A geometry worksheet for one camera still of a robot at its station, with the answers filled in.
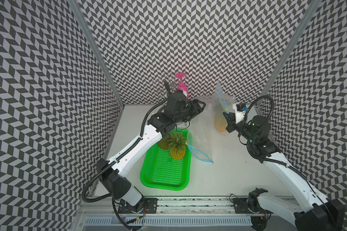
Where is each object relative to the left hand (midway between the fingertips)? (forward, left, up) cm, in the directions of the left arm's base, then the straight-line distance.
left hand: (203, 108), depth 67 cm
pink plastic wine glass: (+31, +10, -11) cm, 35 cm away
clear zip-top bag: (+6, -3, -26) cm, 27 cm away
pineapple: (-3, +21, -27) cm, 34 cm away
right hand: (+1, -11, -6) cm, 13 cm away
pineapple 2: (-8, +13, -19) cm, 25 cm away
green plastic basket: (-17, +24, -36) cm, 46 cm away
